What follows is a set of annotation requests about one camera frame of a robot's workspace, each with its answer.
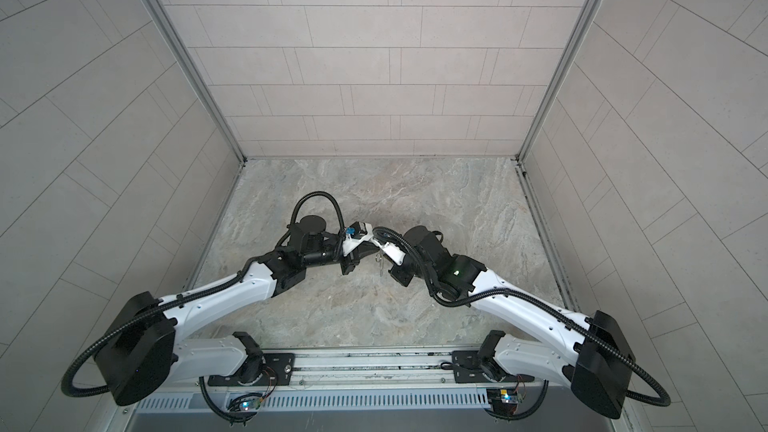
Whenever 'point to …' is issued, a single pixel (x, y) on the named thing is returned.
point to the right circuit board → (502, 401)
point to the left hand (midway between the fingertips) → (383, 246)
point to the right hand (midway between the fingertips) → (385, 257)
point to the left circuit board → (250, 404)
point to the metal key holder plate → (378, 259)
